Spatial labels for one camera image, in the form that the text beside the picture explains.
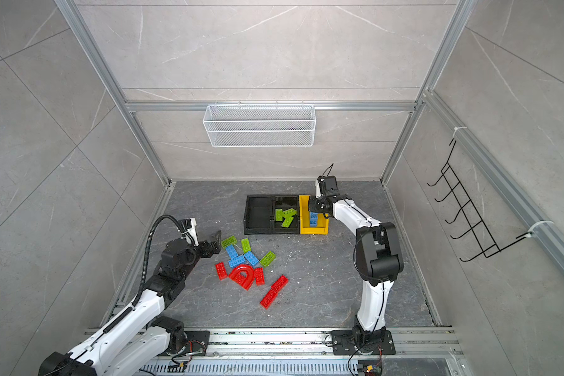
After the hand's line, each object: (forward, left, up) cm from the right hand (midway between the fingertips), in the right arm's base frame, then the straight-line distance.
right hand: (312, 201), depth 99 cm
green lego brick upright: (-16, +29, -8) cm, 34 cm away
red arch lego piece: (-29, +28, -9) cm, 41 cm away
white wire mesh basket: (+26, +23, +21) cm, 40 cm away
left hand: (-18, +40, +8) cm, 44 cm away
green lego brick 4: (-2, +11, -7) cm, 13 cm away
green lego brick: (-15, +35, -7) cm, 39 cm away
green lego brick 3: (-23, +19, -8) cm, 31 cm away
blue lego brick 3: (-22, +26, -7) cm, 35 cm away
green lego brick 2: (-2, +15, -7) cm, 17 cm away
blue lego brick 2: (-23, +32, -8) cm, 40 cm away
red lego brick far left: (-27, +37, -8) cm, 47 cm away
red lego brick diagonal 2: (-38, +19, -8) cm, 43 cm away
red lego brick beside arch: (-30, +22, -7) cm, 38 cm away
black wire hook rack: (-28, -43, +17) cm, 54 cm away
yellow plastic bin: (-10, +3, -6) cm, 12 cm away
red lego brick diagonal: (-32, +15, -9) cm, 37 cm away
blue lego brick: (-19, +34, -7) cm, 40 cm away
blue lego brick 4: (-6, 0, -6) cm, 9 cm away
